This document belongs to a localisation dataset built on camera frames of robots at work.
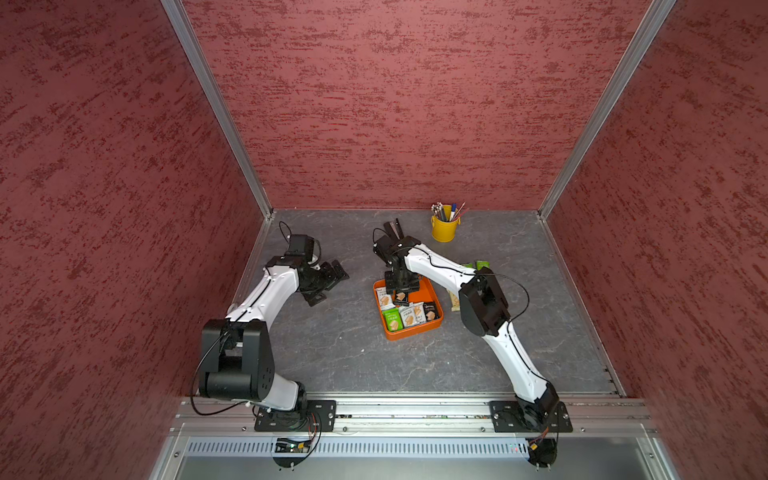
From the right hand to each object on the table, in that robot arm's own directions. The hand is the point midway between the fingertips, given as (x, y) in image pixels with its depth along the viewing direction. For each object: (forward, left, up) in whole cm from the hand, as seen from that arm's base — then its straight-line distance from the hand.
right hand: (400, 294), depth 96 cm
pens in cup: (+30, -19, +8) cm, 36 cm away
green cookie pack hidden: (+12, -26, -1) cm, 28 cm away
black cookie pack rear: (-2, 0, +1) cm, 2 cm away
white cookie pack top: (-3, +5, +3) cm, 7 cm away
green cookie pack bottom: (-9, +3, +2) cm, 10 cm away
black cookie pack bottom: (-7, -9, +1) cm, 11 cm away
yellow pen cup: (+24, -17, +3) cm, 30 cm away
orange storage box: (0, -9, 0) cm, 9 cm away
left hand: (-3, +19, +9) cm, 21 cm away
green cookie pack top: (+12, -29, -1) cm, 31 cm away
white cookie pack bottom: (-8, -4, +2) cm, 9 cm away
